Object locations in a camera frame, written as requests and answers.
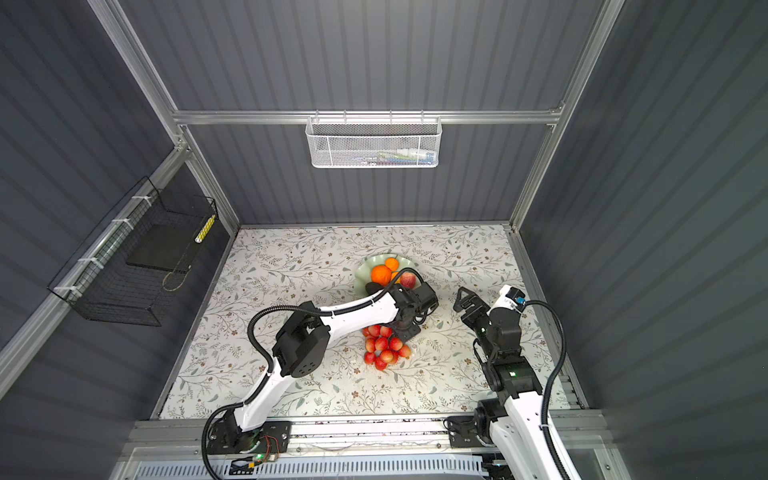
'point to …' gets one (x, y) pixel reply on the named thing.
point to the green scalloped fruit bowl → (363, 274)
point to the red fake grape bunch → (383, 349)
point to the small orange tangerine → (391, 263)
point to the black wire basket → (125, 272)
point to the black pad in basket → (164, 246)
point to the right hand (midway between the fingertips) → (473, 299)
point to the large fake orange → (381, 274)
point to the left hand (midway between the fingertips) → (405, 329)
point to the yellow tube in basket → (205, 229)
